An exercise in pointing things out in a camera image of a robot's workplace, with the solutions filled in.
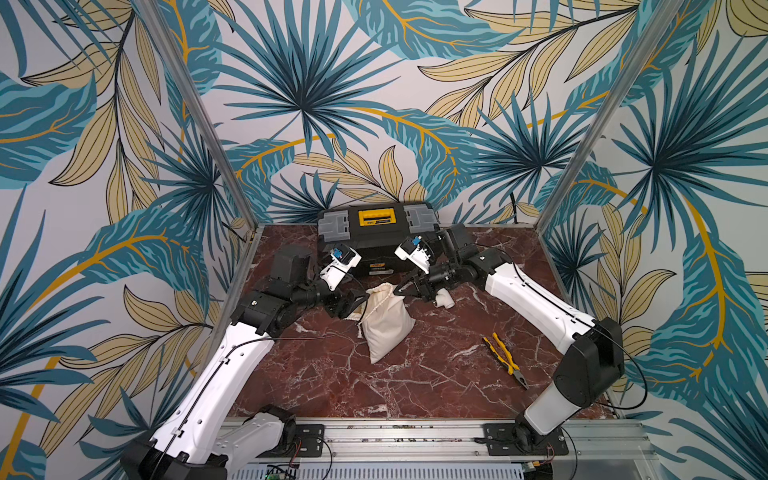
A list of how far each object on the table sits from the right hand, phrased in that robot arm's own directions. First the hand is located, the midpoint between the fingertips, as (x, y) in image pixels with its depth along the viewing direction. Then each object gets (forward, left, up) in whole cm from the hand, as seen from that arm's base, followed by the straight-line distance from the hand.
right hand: (379, 308), depth 71 cm
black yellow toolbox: (+31, +1, -6) cm, 32 cm away
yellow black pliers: (-6, -37, -23) cm, 44 cm away
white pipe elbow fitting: (+15, -21, -21) cm, 33 cm away
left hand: (+3, +6, +4) cm, 7 cm away
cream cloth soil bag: (+1, -1, -8) cm, 8 cm away
